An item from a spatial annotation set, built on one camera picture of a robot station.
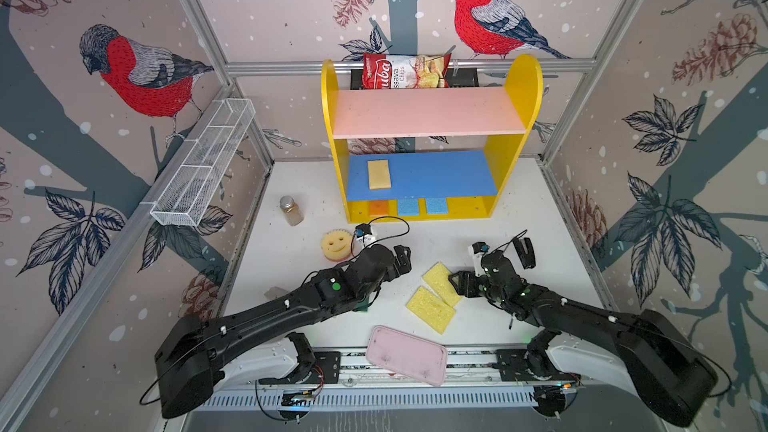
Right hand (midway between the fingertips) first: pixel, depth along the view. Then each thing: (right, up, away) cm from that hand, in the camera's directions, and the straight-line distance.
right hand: (454, 283), depth 87 cm
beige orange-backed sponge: (-23, +33, +9) cm, 41 cm away
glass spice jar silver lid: (-51, +21, +9) cm, 56 cm away
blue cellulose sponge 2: (-2, +22, +17) cm, 28 cm away
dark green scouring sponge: (-25, +3, -23) cm, 34 cm away
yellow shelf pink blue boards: (-17, +29, +6) cm, 34 cm away
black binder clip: (+24, +8, +6) cm, 26 cm away
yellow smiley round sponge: (-36, +10, +6) cm, 38 cm away
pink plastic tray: (-14, -14, -13) cm, 24 cm away
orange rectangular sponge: (-23, +21, +17) cm, 35 cm away
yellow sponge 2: (-8, -6, -5) cm, 11 cm away
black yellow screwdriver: (+14, -9, -6) cm, 18 cm away
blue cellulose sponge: (-13, +21, +17) cm, 30 cm away
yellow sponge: (-5, +1, +1) cm, 5 cm away
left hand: (-16, +11, -12) cm, 22 cm away
